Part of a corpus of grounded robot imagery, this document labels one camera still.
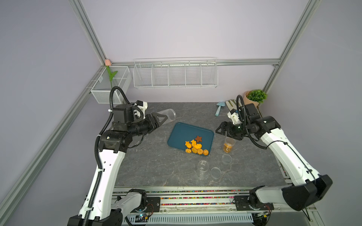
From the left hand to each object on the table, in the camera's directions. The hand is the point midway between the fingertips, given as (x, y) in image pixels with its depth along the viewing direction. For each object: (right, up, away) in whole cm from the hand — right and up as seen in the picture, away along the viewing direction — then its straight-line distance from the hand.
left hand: (164, 121), depth 63 cm
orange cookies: (+14, -18, +31) cm, 38 cm away
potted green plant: (+63, +18, +44) cm, 79 cm away
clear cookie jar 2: (+38, -15, +28) cm, 49 cm away
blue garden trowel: (+39, +13, +56) cm, 70 cm away
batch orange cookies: (+16, -19, +29) cm, 38 cm away
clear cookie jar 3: (+20, -29, +21) cm, 41 cm away
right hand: (+29, -6, +11) cm, 31 cm away
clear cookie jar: (+3, +3, +4) cm, 5 cm away
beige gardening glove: (+49, +13, +56) cm, 76 cm away
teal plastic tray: (+7, -9, +37) cm, 39 cm away
